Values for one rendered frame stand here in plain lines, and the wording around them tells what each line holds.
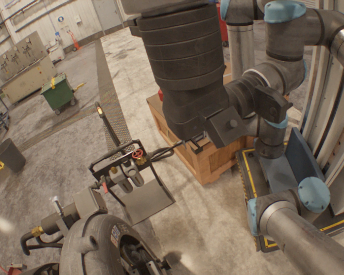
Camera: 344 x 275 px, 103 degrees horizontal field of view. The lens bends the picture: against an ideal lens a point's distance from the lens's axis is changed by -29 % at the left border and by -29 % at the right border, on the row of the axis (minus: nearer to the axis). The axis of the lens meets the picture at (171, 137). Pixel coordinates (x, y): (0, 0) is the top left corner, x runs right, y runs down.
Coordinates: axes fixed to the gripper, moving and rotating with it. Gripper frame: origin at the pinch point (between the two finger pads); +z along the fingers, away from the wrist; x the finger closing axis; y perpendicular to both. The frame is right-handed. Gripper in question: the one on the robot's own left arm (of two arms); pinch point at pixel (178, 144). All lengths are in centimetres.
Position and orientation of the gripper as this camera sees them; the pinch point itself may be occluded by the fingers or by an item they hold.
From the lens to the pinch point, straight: 30.6
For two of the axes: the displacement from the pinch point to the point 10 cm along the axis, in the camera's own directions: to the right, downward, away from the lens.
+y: -4.7, -5.3, 7.1
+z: -8.6, 4.8, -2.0
